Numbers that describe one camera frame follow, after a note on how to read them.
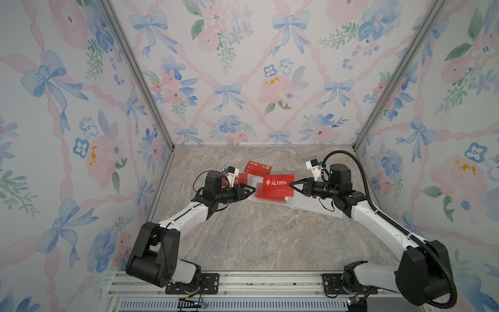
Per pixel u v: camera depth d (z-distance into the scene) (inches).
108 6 26.8
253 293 28.8
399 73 33.9
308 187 27.2
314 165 29.3
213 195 27.1
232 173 31.3
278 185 31.6
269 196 37.6
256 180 40.4
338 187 25.1
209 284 29.3
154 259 16.8
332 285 28.9
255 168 43.3
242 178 41.9
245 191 32.1
